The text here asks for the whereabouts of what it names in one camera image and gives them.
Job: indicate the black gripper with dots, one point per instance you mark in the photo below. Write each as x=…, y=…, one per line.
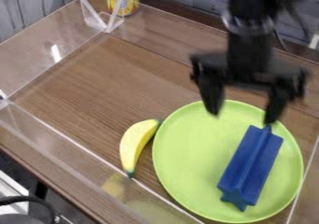
x=247, y=65

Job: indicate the blue star-shaped block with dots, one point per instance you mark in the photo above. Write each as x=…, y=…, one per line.
x=247, y=171

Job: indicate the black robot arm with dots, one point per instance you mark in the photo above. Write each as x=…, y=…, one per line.
x=253, y=18

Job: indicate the green plate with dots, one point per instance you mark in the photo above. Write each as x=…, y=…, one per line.
x=192, y=149

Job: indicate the yellow toy banana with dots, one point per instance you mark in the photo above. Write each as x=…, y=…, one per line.
x=134, y=140

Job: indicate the clear acrylic wall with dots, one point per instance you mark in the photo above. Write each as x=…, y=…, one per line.
x=80, y=84

